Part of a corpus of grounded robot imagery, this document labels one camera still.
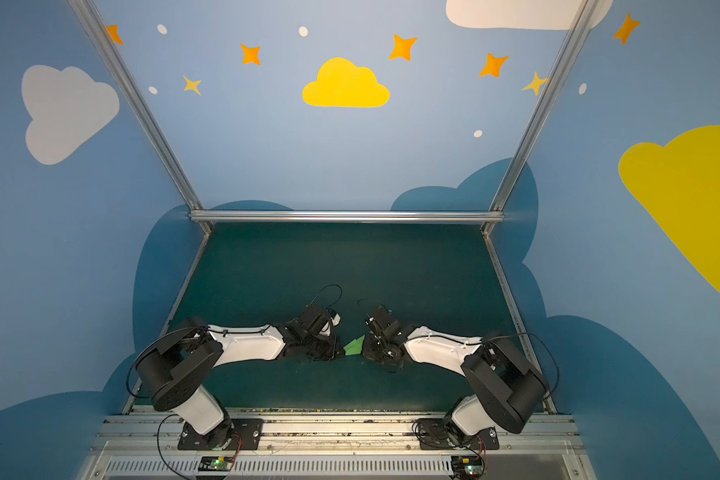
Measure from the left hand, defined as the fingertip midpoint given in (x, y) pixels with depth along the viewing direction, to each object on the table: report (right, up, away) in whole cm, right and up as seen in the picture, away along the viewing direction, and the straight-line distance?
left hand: (348, 356), depth 87 cm
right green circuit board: (+30, -22, -15) cm, 40 cm away
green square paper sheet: (+2, +2, +3) cm, 4 cm away
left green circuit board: (-31, -21, -15) cm, 41 cm away
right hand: (+5, +1, +1) cm, 5 cm away
